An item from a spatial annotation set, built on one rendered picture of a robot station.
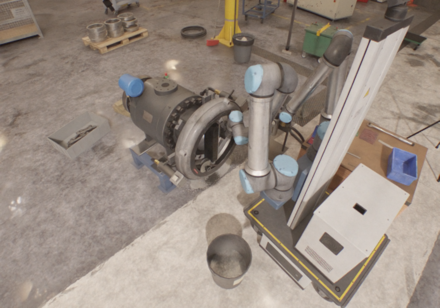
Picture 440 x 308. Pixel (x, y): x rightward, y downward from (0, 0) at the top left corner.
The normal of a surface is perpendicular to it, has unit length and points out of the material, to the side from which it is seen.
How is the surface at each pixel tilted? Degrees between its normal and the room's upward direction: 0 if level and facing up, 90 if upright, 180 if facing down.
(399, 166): 0
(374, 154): 0
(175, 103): 18
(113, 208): 0
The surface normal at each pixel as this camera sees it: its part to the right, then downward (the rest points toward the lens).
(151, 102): -0.40, -0.25
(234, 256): 0.00, -0.71
